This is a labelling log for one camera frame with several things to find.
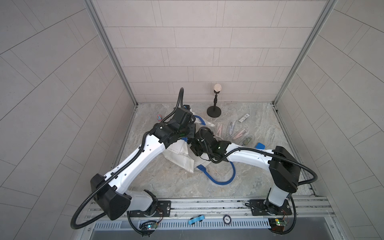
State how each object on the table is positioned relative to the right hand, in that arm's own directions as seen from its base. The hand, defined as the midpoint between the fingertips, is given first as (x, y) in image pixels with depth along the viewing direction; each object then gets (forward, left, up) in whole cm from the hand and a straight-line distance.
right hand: (184, 143), depth 80 cm
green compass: (+7, -39, -13) cm, 42 cm away
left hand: (+3, -7, +10) cm, 13 cm away
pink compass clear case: (+15, -23, -12) cm, 30 cm away
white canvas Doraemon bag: (+5, -9, +12) cm, 16 cm away
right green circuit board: (-37, -42, -16) cm, 58 cm away
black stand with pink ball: (+32, -22, -11) cm, 41 cm away
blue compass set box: (+3, -47, -15) cm, 49 cm away
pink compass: (+12, -35, -14) cm, 40 cm away
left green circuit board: (-34, +16, -10) cm, 39 cm away
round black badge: (-33, -19, -15) cm, 41 cm away
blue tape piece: (-33, -2, -12) cm, 35 cm away
